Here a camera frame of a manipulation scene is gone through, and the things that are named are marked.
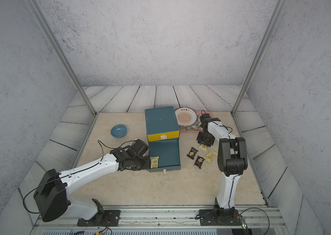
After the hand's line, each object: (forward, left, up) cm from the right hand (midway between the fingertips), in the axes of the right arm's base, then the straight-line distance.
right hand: (203, 142), depth 96 cm
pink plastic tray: (+18, +2, -5) cm, 18 cm away
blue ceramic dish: (+12, +59, -3) cm, 60 cm away
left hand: (-19, +30, +5) cm, 36 cm away
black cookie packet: (-5, +7, -5) cm, 10 cm away
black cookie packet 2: (-11, +3, -5) cm, 12 cm away
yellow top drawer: (-5, +25, +14) cm, 29 cm away
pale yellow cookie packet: (-15, +30, +3) cm, 34 cm away
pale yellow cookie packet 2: (-7, -3, -4) cm, 9 cm away
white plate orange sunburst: (+26, +10, -3) cm, 28 cm away
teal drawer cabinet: (+2, +26, +17) cm, 31 cm away
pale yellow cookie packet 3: (-3, +1, 0) cm, 3 cm away
